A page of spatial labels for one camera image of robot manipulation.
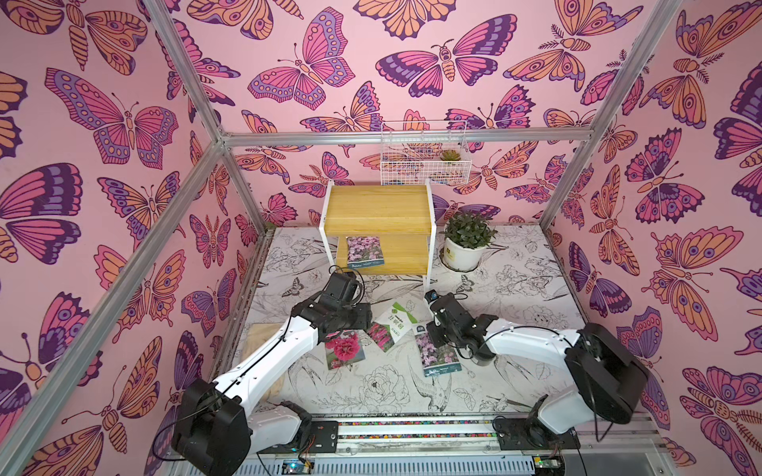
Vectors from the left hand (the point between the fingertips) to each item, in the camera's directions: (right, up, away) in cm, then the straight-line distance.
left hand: (366, 312), depth 83 cm
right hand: (+20, -5, +7) cm, 21 cm away
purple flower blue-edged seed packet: (-1, +17, +8) cm, 19 cm away
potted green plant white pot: (+31, +22, +11) cm, 40 cm away
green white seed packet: (+7, -6, +9) cm, 13 cm away
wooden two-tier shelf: (+10, +27, -6) cm, 29 cm away
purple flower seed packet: (+20, -15, +2) cm, 25 cm away
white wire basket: (+14, +50, +12) cm, 53 cm away
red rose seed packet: (-7, -12, +6) cm, 15 cm away
